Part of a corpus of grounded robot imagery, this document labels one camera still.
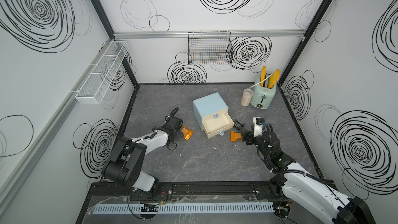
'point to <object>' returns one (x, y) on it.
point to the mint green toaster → (262, 97)
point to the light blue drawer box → (211, 113)
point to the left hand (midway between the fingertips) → (174, 135)
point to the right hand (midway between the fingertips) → (246, 127)
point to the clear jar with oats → (246, 96)
